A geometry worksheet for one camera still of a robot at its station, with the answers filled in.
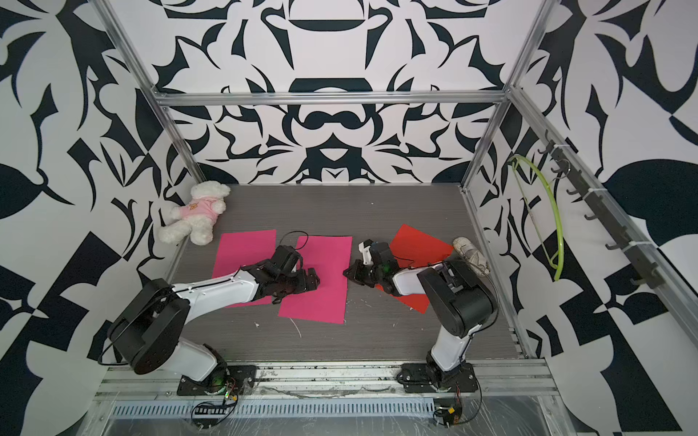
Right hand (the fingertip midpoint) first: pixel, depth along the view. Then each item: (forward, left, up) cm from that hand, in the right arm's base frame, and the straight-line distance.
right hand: (343, 268), depth 92 cm
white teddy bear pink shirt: (+20, +54, +5) cm, 57 cm away
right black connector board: (-40, -28, -6) cm, 49 cm away
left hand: (-4, +11, 0) cm, 12 cm away
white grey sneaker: (+5, -45, -2) cm, 45 cm away
